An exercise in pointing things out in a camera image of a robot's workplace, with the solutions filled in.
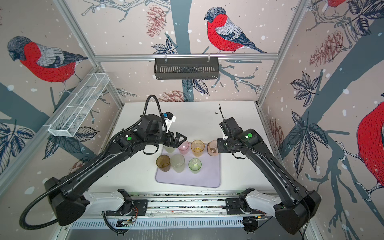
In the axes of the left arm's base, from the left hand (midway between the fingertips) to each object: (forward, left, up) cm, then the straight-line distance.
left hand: (180, 136), depth 70 cm
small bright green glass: (-4, -7, -25) cm, 26 cm away
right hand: (-2, -19, -7) cm, 21 cm away
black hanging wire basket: (+58, -1, +1) cm, 58 cm away
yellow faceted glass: (+6, -9, -22) cm, 25 cm away
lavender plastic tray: (-6, -3, -26) cm, 27 cm away
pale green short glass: (+5, +9, -22) cm, 24 cm away
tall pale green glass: (-2, +3, -26) cm, 26 cm away
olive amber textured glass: (-3, +12, -24) cm, 26 cm away
